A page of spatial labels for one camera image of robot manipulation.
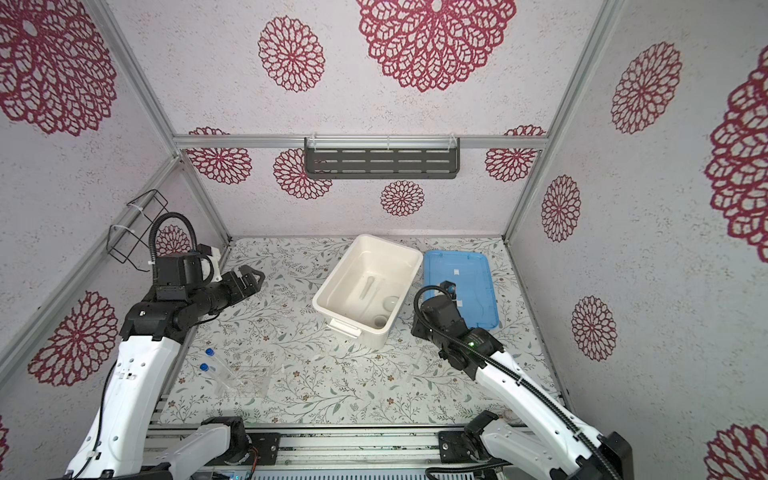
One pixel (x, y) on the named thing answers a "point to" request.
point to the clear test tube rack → (243, 378)
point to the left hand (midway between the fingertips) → (251, 288)
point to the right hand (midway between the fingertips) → (417, 313)
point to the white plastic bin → (394, 267)
